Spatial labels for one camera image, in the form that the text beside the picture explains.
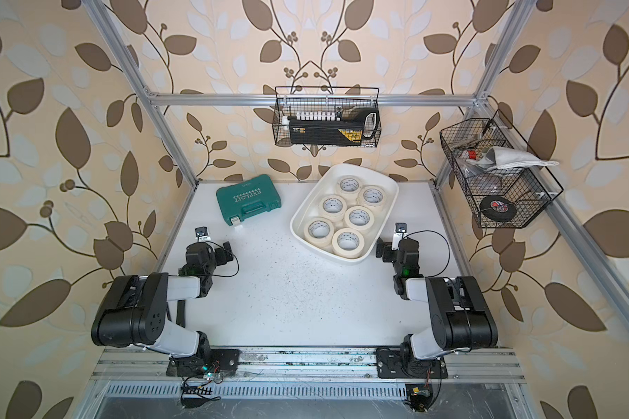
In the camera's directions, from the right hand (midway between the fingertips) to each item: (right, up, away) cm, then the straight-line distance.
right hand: (394, 238), depth 94 cm
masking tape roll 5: (-28, +2, +10) cm, 30 cm away
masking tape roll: (-14, +22, +22) cm, 34 cm away
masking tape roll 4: (-11, +7, +11) cm, 17 cm away
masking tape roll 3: (-22, +12, +16) cm, 30 cm away
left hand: (-65, -1, 0) cm, 65 cm away
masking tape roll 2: (-5, +16, +18) cm, 25 cm away
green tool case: (-58, +15, +15) cm, 61 cm away
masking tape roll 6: (-17, -3, +5) cm, 18 cm away
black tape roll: (+23, +11, -22) cm, 34 cm away
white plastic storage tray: (-24, +21, +21) cm, 38 cm away
